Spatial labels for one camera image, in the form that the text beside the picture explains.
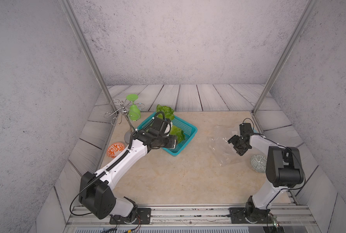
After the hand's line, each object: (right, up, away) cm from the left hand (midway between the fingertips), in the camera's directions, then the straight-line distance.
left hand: (175, 141), depth 80 cm
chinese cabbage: (-5, +17, +21) cm, 28 cm away
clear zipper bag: (+30, -8, +15) cm, 35 cm away
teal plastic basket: (+9, +5, +22) cm, 24 cm away
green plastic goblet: (-27, +18, +17) cm, 36 cm away
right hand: (+37, -4, +17) cm, 41 cm away
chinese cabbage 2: (+2, +3, +17) cm, 17 cm away
